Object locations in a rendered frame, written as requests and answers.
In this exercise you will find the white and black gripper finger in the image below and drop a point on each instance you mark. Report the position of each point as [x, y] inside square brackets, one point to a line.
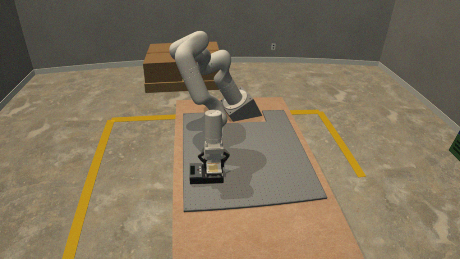
[224, 159]
[203, 160]

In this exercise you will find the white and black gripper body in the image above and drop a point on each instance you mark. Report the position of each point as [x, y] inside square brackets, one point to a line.
[213, 156]

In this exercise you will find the black cassette dock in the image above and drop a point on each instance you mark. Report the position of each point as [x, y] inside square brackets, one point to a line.
[198, 175]

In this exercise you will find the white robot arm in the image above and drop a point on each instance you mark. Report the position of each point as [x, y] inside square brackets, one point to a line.
[185, 52]

